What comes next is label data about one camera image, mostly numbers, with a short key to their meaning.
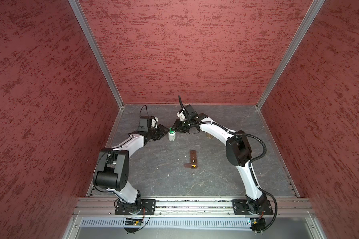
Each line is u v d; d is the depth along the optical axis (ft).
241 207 2.43
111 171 1.49
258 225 2.36
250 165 1.96
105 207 2.48
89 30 2.60
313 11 2.38
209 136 2.25
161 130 2.68
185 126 2.72
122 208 2.38
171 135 3.08
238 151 1.90
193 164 2.89
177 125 2.80
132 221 2.38
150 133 2.52
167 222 2.33
